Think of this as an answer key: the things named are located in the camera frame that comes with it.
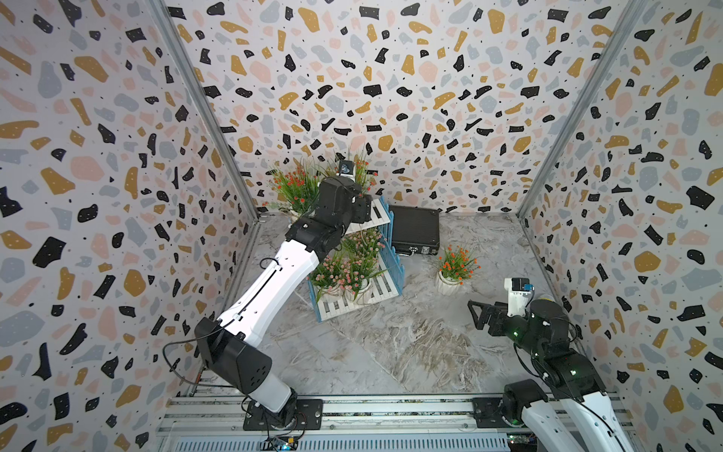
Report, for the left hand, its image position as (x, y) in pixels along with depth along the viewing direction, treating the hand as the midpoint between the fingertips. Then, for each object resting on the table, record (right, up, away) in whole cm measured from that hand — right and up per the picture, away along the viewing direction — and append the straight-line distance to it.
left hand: (356, 193), depth 74 cm
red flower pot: (0, +13, +38) cm, 41 cm away
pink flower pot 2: (+1, -15, +14) cm, 20 cm away
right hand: (+34, -29, 0) cm, 45 cm away
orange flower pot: (+30, -21, +15) cm, 40 cm away
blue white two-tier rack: (+10, -27, +24) cm, 38 cm away
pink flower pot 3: (+1, -22, +9) cm, 24 cm away
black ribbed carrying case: (+21, -9, +36) cm, 42 cm away
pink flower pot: (-8, -24, +9) cm, 27 cm away
